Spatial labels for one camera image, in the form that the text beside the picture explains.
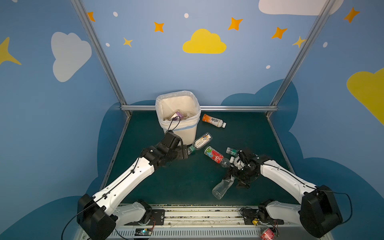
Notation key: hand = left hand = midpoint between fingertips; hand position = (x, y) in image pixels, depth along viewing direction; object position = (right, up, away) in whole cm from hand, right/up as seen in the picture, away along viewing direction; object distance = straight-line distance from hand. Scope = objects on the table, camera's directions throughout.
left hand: (184, 151), depth 78 cm
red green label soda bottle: (+19, -5, +13) cm, 24 cm away
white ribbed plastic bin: (0, +29, +21) cm, 36 cm away
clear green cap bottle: (+19, -21, +2) cm, 28 cm away
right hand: (+26, -16, +4) cm, 31 cm away
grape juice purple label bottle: (-6, +20, +21) cm, 30 cm away
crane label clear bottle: (+9, +3, +20) cm, 22 cm away
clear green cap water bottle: (+30, -3, +18) cm, 35 cm away
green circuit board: (-20, -38, -6) cm, 43 cm away
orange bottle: (+22, +17, +34) cm, 44 cm away
